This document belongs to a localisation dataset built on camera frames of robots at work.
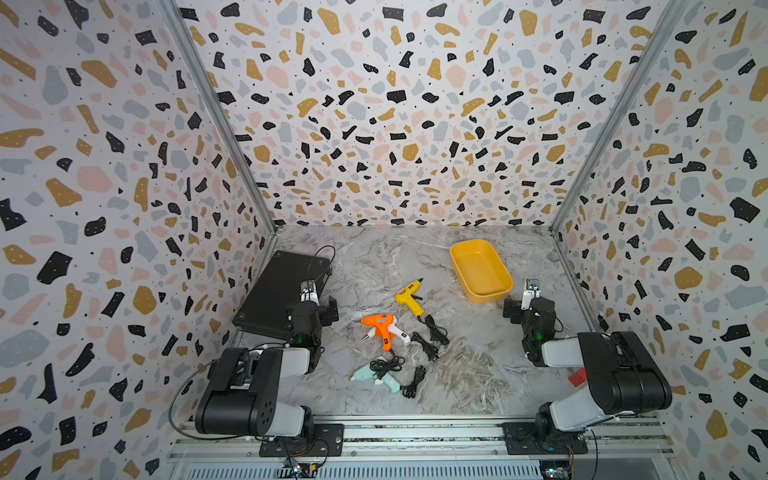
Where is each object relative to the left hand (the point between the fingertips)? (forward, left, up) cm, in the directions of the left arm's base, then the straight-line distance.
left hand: (316, 298), depth 92 cm
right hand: (0, -66, -1) cm, 66 cm away
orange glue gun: (-7, -20, -3) cm, 21 cm away
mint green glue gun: (-21, -16, -6) cm, 27 cm away
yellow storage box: (+14, -54, -6) cm, 57 cm away
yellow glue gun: (+4, -29, -6) cm, 30 cm away
